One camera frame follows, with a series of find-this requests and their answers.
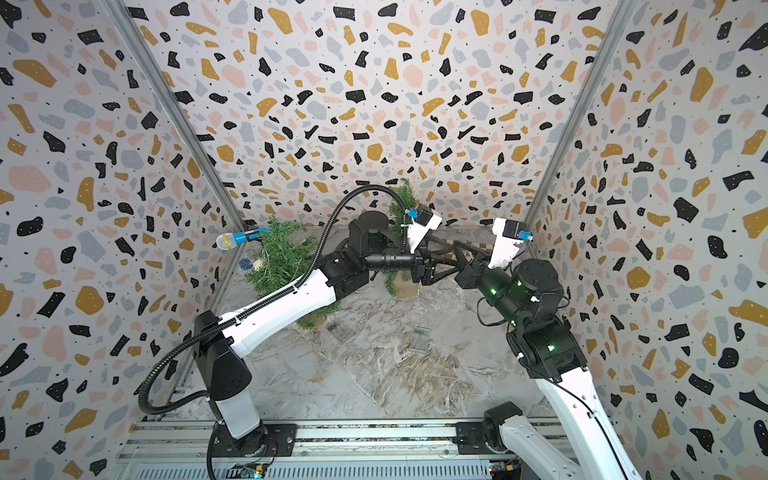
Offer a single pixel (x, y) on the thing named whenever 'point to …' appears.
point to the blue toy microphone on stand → (228, 241)
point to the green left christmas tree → (286, 257)
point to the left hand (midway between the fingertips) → (460, 259)
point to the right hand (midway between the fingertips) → (454, 246)
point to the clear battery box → (420, 339)
